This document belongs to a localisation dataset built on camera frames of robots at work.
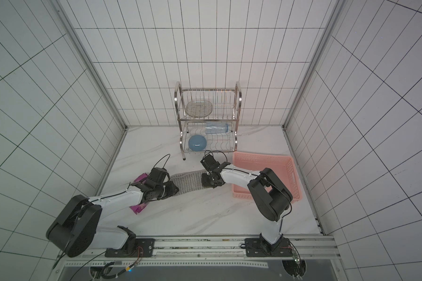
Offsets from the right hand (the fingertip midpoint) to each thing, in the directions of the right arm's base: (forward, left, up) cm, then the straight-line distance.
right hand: (200, 185), depth 91 cm
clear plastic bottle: (+43, -4, 0) cm, 43 cm away
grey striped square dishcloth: (+1, +6, 0) cm, 6 cm away
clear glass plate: (+32, +2, +26) cm, 41 cm away
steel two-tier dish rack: (+23, -4, +27) cm, 36 cm away
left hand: (-5, +13, -1) cm, 13 cm away
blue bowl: (+24, +4, +5) cm, 25 cm away
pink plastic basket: (+16, -46, -1) cm, 49 cm away
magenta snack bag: (0, +32, +4) cm, 33 cm away
